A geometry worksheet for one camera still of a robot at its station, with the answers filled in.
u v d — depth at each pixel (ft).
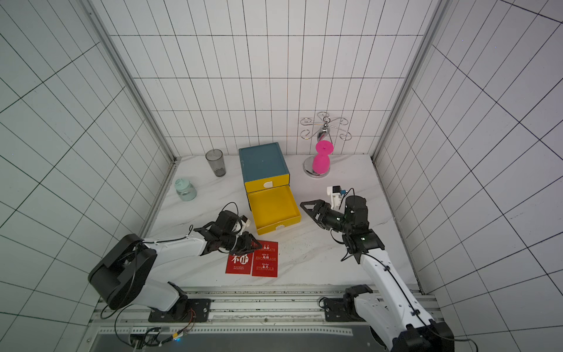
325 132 3.05
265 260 2.74
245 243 2.49
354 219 1.89
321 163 3.19
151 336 3.54
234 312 2.44
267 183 2.75
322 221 2.12
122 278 1.41
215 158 3.40
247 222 2.80
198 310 2.38
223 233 2.30
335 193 2.32
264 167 2.89
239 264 2.73
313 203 2.27
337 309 2.37
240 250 2.49
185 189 3.20
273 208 2.90
